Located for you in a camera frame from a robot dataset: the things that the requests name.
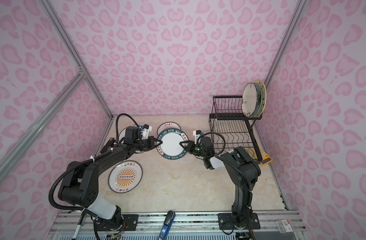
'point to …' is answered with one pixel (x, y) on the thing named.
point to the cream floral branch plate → (249, 100)
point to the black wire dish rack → (230, 129)
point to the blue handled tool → (168, 223)
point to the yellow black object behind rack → (266, 159)
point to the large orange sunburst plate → (125, 176)
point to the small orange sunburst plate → (168, 124)
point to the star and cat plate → (261, 100)
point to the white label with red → (287, 225)
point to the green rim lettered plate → (171, 148)
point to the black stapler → (109, 143)
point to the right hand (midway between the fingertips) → (181, 143)
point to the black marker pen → (78, 225)
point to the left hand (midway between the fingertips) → (163, 140)
